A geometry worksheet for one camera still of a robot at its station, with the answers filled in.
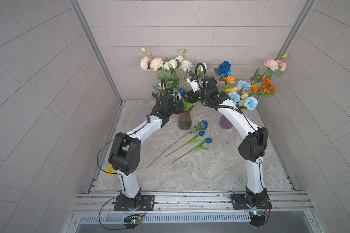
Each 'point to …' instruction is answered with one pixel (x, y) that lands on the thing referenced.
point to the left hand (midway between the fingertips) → (178, 101)
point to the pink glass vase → (184, 120)
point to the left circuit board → (131, 221)
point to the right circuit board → (257, 218)
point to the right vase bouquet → (245, 95)
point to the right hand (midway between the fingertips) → (185, 93)
